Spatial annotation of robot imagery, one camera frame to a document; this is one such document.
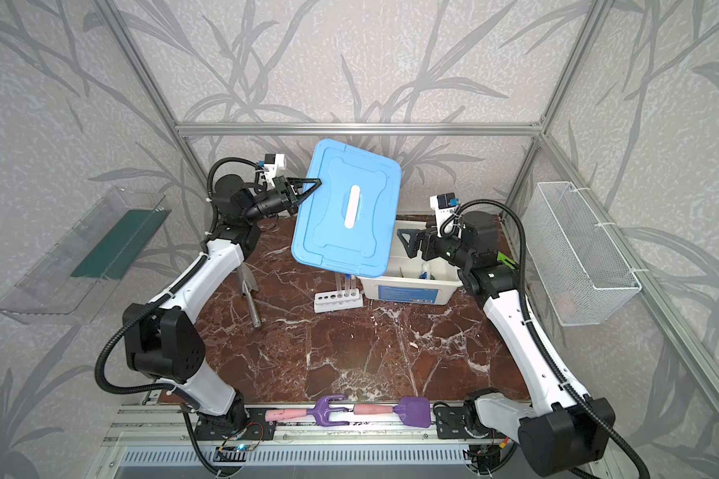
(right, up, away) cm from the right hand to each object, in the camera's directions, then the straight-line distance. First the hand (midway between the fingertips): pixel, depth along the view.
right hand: (415, 220), depth 72 cm
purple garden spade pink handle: (0, -49, +4) cm, 49 cm away
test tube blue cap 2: (-21, -19, +19) cm, 34 cm away
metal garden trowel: (-52, -20, +26) cm, 62 cm away
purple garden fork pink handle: (-24, -48, +2) cm, 54 cm away
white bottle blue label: (+6, -15, +24) cm, 29 cm away
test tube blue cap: (-18, -19, +17) cm, 31 cm away
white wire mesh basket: (+33, -10, -9) cm, 36 cm away
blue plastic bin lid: (-16, 0, 0) cm, 16 cm away
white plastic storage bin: (+2, -18, +22) cm, 29 cm away
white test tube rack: (-22, -24, +21) cm, 39 cm away
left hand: (-22, +9, -4) cm, 24 cm away
